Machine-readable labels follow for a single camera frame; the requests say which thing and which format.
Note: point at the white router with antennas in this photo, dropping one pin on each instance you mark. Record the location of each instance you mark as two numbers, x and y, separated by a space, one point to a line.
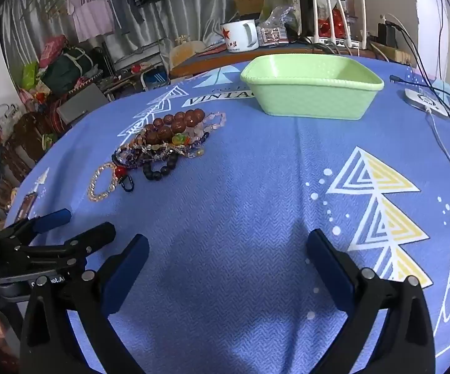
334 42

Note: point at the red white snack packet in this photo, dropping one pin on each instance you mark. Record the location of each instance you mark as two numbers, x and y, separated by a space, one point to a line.
273 37

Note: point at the grey flat panel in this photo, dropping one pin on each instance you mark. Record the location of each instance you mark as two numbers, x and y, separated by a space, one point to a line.
81 105

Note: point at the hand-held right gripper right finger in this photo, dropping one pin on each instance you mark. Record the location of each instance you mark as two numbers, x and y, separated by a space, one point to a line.
330 268

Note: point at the dark green duffel bag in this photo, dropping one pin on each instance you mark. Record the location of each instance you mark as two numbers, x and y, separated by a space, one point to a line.
65 70

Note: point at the brown cardboard box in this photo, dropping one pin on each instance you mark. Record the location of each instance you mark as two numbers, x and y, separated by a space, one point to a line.
394 52

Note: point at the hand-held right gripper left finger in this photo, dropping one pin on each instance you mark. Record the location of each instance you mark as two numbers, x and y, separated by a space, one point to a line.
127 276

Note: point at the pink t-shirt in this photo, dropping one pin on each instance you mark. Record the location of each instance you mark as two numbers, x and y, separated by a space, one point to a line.
90 11

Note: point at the light blue case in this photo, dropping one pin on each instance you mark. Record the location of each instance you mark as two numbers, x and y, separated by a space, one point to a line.
443 87

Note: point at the small cardboard box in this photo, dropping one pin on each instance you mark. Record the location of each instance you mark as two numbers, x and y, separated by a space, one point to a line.
248 2

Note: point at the green plastic basin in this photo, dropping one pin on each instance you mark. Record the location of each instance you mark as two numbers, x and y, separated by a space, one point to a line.
310 97

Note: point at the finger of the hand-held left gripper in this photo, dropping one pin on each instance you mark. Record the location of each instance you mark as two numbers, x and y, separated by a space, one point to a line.
53 218
88 239

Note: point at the white charging puck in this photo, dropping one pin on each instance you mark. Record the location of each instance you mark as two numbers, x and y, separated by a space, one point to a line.
418 99

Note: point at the pink bag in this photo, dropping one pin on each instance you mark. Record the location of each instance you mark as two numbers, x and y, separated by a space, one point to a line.
53 50

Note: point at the clear plastic bag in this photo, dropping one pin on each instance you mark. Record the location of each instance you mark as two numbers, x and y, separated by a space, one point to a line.
279 11

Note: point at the wooden desk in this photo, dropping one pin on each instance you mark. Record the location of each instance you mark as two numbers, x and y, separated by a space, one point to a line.
209 60

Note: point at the blue printed tablecloth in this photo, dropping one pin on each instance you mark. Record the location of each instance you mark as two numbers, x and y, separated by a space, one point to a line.
229 187

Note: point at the beige wooden board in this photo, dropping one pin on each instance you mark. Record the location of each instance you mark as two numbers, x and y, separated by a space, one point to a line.
186 52

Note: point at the black upright device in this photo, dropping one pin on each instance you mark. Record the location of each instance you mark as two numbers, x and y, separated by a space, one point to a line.
303 4

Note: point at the grey curtain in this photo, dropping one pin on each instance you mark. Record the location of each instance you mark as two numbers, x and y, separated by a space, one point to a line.
194 7

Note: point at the white enamel mug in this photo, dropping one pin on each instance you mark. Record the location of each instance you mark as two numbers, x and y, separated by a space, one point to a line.
238 35

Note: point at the black power adapter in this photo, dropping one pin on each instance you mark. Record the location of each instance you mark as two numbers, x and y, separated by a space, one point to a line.
388 35

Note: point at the green plastic bag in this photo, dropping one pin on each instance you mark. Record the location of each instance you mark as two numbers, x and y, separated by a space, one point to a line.
30 76

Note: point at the clear jar with red contents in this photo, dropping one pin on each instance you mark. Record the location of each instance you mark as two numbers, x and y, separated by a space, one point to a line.
336 21

